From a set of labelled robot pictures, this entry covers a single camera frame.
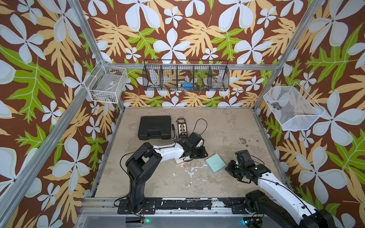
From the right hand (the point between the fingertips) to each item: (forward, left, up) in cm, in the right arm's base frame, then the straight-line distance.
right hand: (223, 167), depth 84 cm
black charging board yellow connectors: (+29, +24, -2) cm, 38 cm away
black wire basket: (+56, +22, +27) cm, 66 cm away
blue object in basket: (+47, +21, +25) cm, 57 cm away
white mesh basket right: (+27, -41, +23) cm, 55 cm away
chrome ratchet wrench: (+30, +31, -2) cm, 43 cm away
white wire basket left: (+40, +71, +31) cm, 88 cm away
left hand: (+8, +8, +2) cm, 11 cm away
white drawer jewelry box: (+4, +26, +1) cm, 27 cm away
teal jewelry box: (+3, +4, 0) cm, 5 cm away
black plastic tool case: (+28, +44, +4) cm, 52 cm away
